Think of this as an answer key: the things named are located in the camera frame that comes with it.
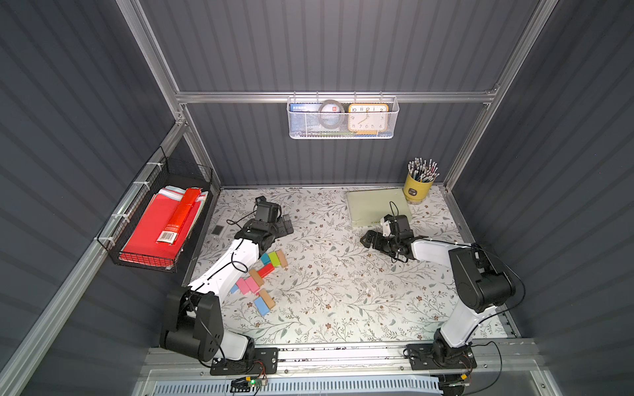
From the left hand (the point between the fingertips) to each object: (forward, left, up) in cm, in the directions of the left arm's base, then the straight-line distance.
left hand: (278, 224), depth 87 cm
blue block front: (-24, +5, -16) cm, 29 cm away
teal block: (-6, +7, -15) cm, 18 cm away
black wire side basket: (+7, +36, +19) cm, 41 cm away
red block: (-10, +6, -15) cm, 19 cm away
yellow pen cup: (+22, -56, 0) cm, 61 cm away
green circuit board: (-45, +3, -15) cm, 48 cm away
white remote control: (+13, +29, -17) cm, 36 cm away
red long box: (-7, +27, +13) cm, 31 cm away
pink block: (-16, +13, -16) cm, 26 cm away
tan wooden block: (-5, 0, -16) cm, 16 cm away
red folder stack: (-10, +31, +13) cm, 35 cm away
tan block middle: (-13, +9, -16) cm, 22 cm away
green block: (-6, +3, -15) cm, 16 cm away
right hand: (0, -34, -13) cm, 36 cm away
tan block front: (-22, +3, -16) cm, 27 cm away
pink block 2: (-16, +10, -16) cm, 25 cm away
